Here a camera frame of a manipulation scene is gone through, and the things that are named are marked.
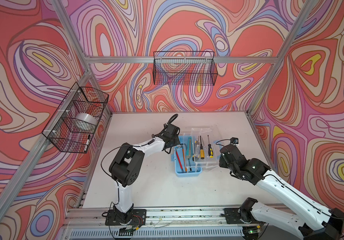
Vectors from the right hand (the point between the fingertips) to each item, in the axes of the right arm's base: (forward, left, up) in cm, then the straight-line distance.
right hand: (223, 159), depth 77 cm
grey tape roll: (+16, +69, +18) cm, 73 cm away
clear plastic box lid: (+8, +8, 0) cm, 12 cm away
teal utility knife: (+9, +17, -4) cm, 20 cm away
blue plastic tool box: (-2, +15, -9) cm, 17 cm away
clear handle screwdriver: (+7, +13, -1) cm, 15 cm away
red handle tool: (+8, +23, -15) cm, 28 cm away
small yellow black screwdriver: (+5, +6, +1) cm, 8 cm away
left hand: (+20, +22, -9) cm, 31 cm away
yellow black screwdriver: (+7, +11, -1) cm, 12 cm away
